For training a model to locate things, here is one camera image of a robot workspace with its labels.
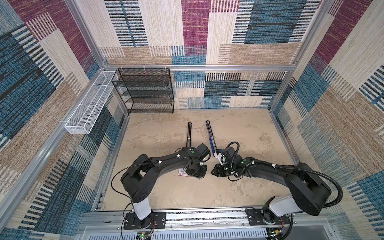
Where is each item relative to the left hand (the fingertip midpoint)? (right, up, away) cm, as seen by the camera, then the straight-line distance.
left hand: (203, 174), depth 85 cm
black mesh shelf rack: (-40, +53, +26) cm, 71 cm away
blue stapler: (+6, +19, +17) cm, 26 cm away
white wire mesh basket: (-71, +32, +8) cm, 78 cm away
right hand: (+6, 0, +1) cm, 6 cm away
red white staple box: (-10, +6, -14) cm, 18 cm away
